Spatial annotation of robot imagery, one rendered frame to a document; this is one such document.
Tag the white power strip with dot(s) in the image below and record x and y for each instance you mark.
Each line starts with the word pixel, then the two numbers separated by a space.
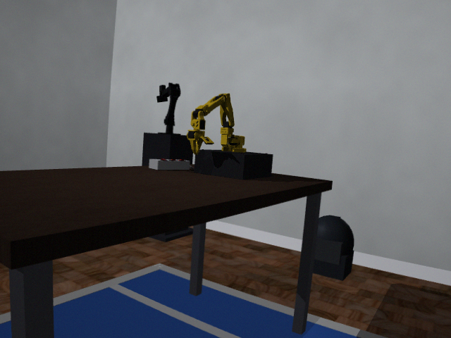
pixel 169 164

